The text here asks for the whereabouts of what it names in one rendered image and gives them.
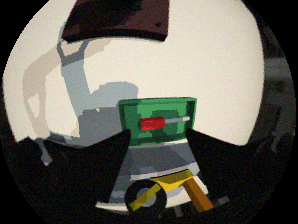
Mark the yellow wedge with orange post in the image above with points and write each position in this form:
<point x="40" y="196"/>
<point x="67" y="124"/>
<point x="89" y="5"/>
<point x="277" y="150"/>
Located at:
<point x="175" y="180"/>

